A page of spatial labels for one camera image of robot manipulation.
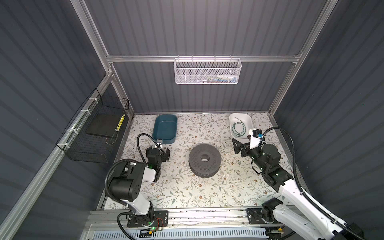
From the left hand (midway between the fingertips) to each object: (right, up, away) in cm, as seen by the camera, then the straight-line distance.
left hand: (158, 147), depth 94 cm
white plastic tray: (+58, +15, +17) cm, 62 cm away
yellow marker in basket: (-16, +16, -16) cm, 27 cm away
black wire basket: (-27, +9, -22) cm, 36 cm away
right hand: (+48, +7, -19) cm, 53 cm away
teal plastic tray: (+1, +13, +16) cm, 21 cm away
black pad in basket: (-23, +15, -19) cm, 33 cm away
